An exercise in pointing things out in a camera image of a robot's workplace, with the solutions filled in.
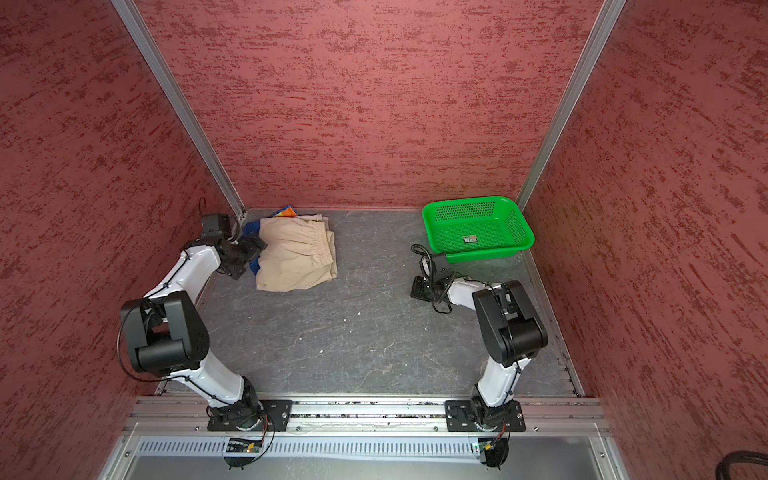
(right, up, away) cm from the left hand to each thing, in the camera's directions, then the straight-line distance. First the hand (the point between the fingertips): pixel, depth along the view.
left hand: (260, 257), depth 92 cm
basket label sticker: (+72, +6, +19) cm, 74 cm away
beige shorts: (+9, +1, +6) cm, 11 cm away
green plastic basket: (+76, +10, +25) cm, 80 cm away
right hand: (+48, -13, +5) cm, 50 cm away
